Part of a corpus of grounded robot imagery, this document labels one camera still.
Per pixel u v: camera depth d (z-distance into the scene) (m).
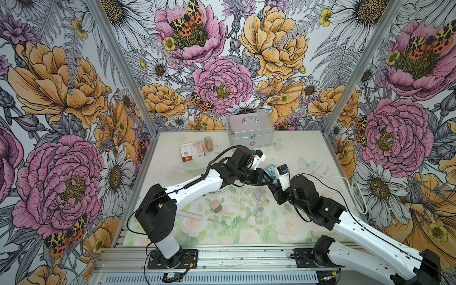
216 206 0.87
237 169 0.64
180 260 0.72
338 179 0.99
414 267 0.40
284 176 0.65
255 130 1.07
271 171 0.67
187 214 0.86
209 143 1.12
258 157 0.73
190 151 1.06
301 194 0.56
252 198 0.91
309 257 0.73
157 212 0.44
